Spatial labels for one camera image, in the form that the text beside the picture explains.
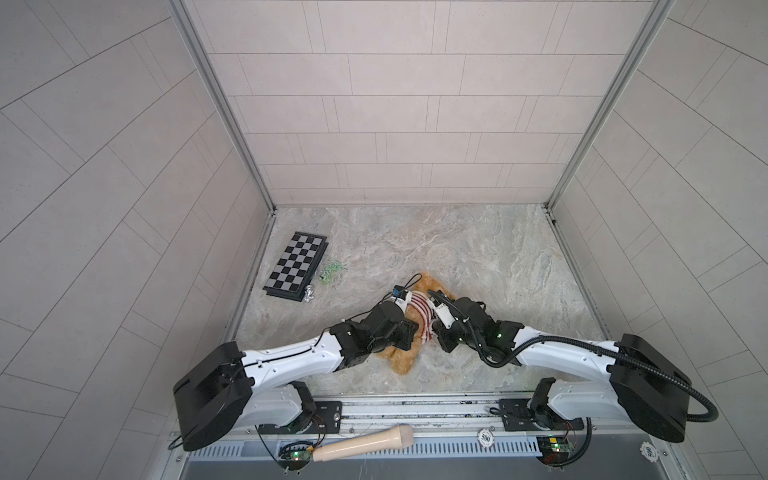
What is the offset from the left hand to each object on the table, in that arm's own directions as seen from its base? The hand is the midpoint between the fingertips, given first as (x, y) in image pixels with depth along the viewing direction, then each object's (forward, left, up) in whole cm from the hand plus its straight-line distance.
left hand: (425, 328), depth 78 cm
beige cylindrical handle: (-24, +8, -3) cm, 25 cm away
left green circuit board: (-27, +30, -4) cm, 40 cm away
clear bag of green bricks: (+22, +30, -7) cm, 38 cm away
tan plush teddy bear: (-7, +6, -3) cm, 10 cm away
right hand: (+1, -1, -4) cm, 5 cm away
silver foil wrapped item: (+13, +35, -6) cm, 38 cm away
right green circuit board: (-25, -29, -7) cm, 39 cm away
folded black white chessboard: (+22, +40, -5) cm, 46 cm away
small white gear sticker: (-25, -50, -6) cm, 56 cm away
